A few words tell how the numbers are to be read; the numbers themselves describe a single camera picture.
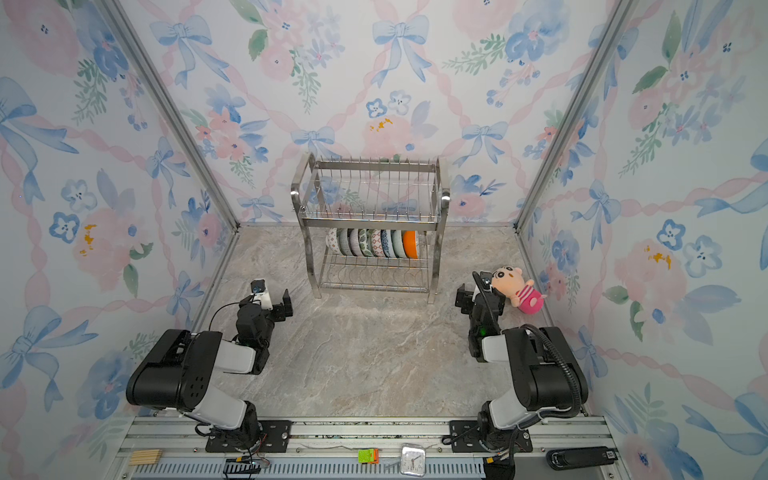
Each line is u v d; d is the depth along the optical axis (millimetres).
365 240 1003
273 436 735
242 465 731
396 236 1008
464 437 728
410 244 1004
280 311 837
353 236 1006
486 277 796
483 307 694
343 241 1004
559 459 679
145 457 706
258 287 782
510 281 942
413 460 697
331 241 1006
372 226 732
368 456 692
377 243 1001
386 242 1003
